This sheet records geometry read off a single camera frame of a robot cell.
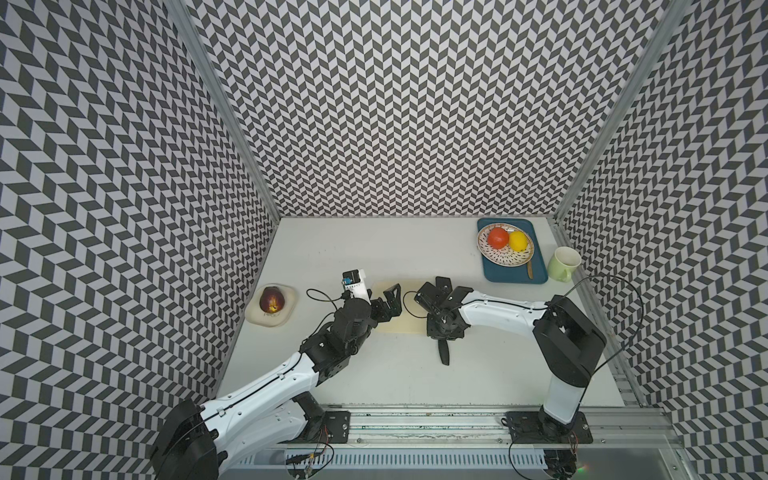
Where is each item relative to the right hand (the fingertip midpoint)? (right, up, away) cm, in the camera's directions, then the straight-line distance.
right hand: (439, 337), depth 88 cm
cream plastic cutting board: (-9, +8, -9) cm, 15 cm away
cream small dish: (-57, +6, +4) cm, 57 cm away
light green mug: (+41, +22, +7) cm, 46 cm away
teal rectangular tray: (+29, +18, +14) cm, 37 cm away
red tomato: (+24, +30, +18) cm, 42 cm away
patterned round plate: (+26, +23, +18) cm, 39 cm away
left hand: (-15, +15, -10) cm, 24 cm away
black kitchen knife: (+1, -2, -3) cm, 4 cm away
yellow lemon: (+30, +29, +17) cm, 45 cm away
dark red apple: (-50, +11, +1) cm, 52 cm away
